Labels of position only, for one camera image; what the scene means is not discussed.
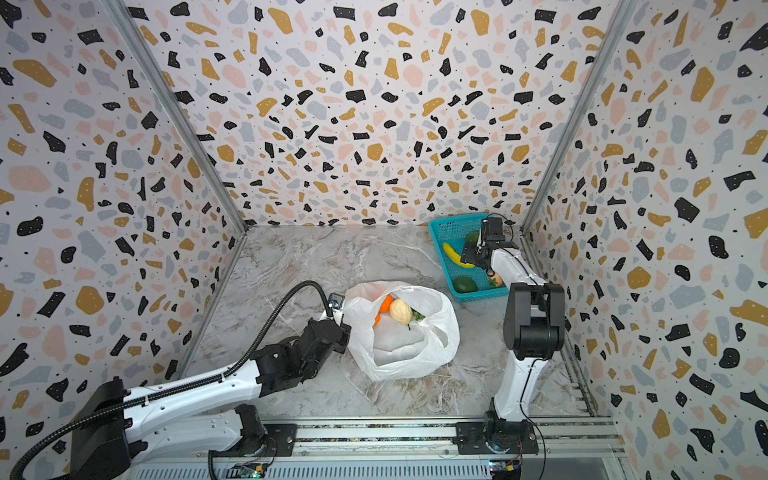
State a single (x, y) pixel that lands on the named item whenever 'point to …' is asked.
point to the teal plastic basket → (453, 232)
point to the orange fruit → (385, 305)
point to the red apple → (498, 279)
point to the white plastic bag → (398, 330)
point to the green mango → (464, 284)
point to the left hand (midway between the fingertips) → (344, 313)
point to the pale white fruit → (401, 311)
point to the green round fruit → (472, 238)
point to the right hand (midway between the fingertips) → (470, 247)
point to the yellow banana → (456, 257)
